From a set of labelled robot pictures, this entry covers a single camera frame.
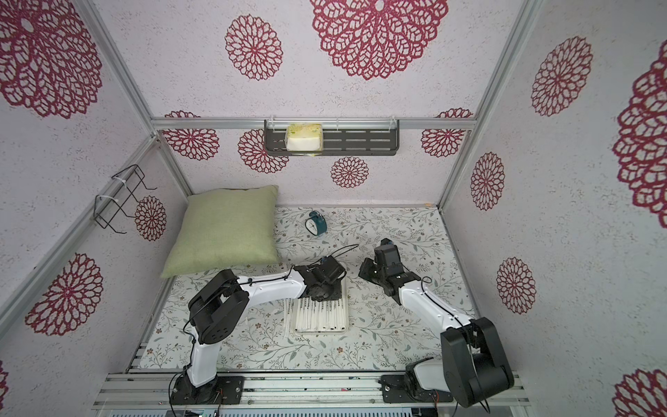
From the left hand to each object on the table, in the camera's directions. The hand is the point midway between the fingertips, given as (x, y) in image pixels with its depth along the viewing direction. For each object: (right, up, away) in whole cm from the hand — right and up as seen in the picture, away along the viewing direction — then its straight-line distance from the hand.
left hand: (337, 293), depth 92 cm
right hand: (+7, +11, -4) cm, 13 cm away
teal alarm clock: (-8, +25, +14) cm, 30 cm away
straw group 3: (-2, -6, -5) cm, 8 cm away
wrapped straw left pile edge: (-17, -6, -4) cm, 18 cm away
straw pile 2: (-10, -6, -5) cm, 12 cm away
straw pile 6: (+2, -6, -4) cm, 8 cm away
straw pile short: (-8, -6, -5) cm, 11 cm away
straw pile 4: (-4, -7, -5) cm, 9 cm away
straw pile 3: (-7, -6, -4) cm, 10 cm away
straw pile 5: (-1, -6, -4) cm, 7 cm away
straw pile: (-13, -6, -4) cm, 15 cm away
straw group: (-12, -6, -5) cm, 14 cm away
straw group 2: (-5, -7, -5) cm, 9 cm away
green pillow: (-42, +23, +5) cm, 48 cm away
